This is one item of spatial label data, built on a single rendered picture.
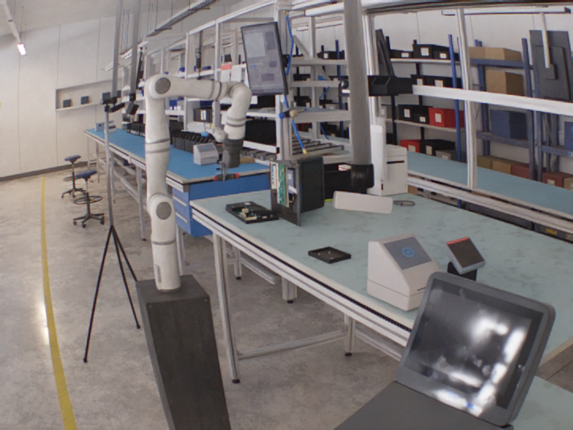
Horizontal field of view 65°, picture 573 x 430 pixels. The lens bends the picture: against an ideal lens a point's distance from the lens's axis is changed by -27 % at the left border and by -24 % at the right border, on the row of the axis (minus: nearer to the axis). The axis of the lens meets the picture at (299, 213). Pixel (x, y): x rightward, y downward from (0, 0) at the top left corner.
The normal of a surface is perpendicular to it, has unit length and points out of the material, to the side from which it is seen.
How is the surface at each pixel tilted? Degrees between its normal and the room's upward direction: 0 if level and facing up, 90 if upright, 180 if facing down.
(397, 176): 90
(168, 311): 90
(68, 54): 90
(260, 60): 101
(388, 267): 90
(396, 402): 24
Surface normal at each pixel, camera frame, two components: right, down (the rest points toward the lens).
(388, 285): -0.87, 0.14
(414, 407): -0.36, -0.83
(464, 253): 0.22, -0.72
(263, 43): -0.58, 0.38
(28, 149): 0.47, 0.19
